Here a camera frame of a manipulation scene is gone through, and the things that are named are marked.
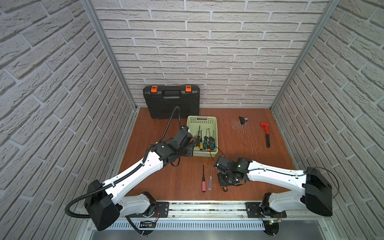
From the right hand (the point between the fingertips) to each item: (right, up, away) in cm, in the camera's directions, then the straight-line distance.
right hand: (223, 182), depth 79 cm
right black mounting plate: (+17, -12, -5) cm, 21 cm away
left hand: (-16, +21, -1) cm, 26 cm away
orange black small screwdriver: (0, -2, -3) cm, 4 cm away
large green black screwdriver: (-5, +20, +17) cm, 26 cm away
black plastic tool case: (-36, +47, +14) cm, 61 cm away
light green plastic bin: (-4, +30, +28) cm, 41 cm away
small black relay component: (+20, +35, +32) cm, 51 cm away
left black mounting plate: (-32, -12, -6) cm, 34 cm away
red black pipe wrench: (+37, +30, +29) cm, 55 cm away
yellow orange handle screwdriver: (-12, +19, +19) cm, 29 cm away
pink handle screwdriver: (-11, -2, +2) cm, 11 cm away
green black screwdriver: (-9, +19, +19) cm, 28 cm away
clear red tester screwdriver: (-7, 0, +3) cm, 8 cm away
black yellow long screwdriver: (-14, +21, +21) cm, 33 cm away
